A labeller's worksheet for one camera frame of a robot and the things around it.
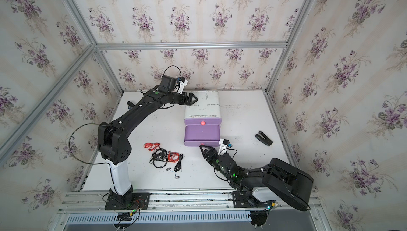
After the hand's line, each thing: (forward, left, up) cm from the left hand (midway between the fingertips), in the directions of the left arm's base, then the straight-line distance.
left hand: (192, 99), depth 87 cm
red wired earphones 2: (-25, +11, -20) cm, 34 cm away
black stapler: (-14, -42, -19) cm, 48 cm away
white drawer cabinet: (-5, -8, +1) cm, 10 cm away
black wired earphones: (-24, +19, -20) cm, 36 cm away
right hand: (-25, -5, -11) cm, 28 cm away
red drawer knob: (-14, -6, -2) cm, 16 cm away
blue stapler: (+11, +44, -17) cm, 48 cm away
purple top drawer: (-14, -3, -1) cm, 14 cm away
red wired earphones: (-18, +24, -21) cm, 36 cm away
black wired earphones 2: (-30, +7, -21) cm, 37 cm away
